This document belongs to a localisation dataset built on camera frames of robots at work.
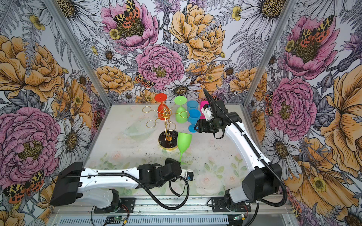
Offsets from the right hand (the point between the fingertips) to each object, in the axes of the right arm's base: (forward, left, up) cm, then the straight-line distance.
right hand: (200, 132), depth 78 cm
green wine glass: (+13, +10, -1) cm, 16 cm away
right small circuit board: (-36, -17, -23) cm, 46 cm away
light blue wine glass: (+29, +2, -7) cm, 30 cm away
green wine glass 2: (-4, +9, -3) cm, 10 cm away
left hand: (-13, +14, -9) cm, 21 cm away
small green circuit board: (-35, +43, -22) cm, 60 cm away
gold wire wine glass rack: (+8, +20, -19) cm, 29 cm away
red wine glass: (+9, +20, +8) cm, 23 cm away
